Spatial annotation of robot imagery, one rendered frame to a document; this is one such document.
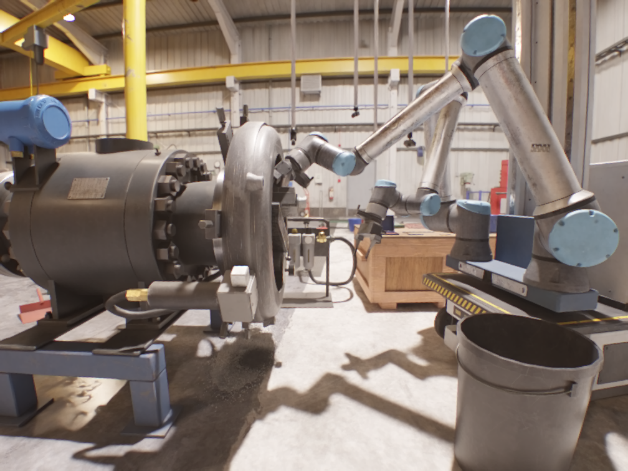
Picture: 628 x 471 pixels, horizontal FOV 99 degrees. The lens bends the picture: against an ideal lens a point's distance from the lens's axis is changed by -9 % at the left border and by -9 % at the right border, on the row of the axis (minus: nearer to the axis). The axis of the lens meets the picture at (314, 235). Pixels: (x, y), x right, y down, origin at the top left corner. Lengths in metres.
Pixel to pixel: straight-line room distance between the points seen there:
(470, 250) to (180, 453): 1.33
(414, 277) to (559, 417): 1.31
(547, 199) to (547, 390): 0.48
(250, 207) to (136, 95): 4.22
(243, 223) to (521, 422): 0.79
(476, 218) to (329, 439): 1.07
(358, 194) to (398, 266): 9.92
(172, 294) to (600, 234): 1.09
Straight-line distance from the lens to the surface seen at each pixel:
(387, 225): 2.07
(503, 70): 1.02
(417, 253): 1.94
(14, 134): 1.32
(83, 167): 1.25
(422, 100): 1.17
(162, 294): 0.88
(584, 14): 1.49
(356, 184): 11.78
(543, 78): 1.60
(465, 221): 1.51
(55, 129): 1.29
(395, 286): 1.97
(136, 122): 4.85
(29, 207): 1.28
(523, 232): 1.45
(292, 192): 1.02
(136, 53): 5.14
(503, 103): 1.00
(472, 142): 12.94
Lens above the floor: 0.70
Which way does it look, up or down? 7 degrees down
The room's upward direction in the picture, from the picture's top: straight up
